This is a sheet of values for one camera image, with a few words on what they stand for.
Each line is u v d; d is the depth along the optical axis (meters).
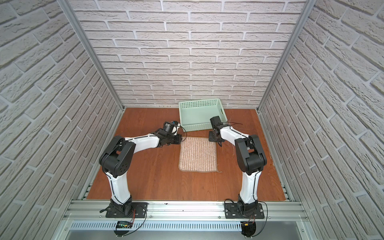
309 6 0.69
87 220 0.71
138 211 0.74
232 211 0.73
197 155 0.94
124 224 0.72
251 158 0.52
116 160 0.51
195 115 1.16
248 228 0.70
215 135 0.76
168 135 0.81
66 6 0.70
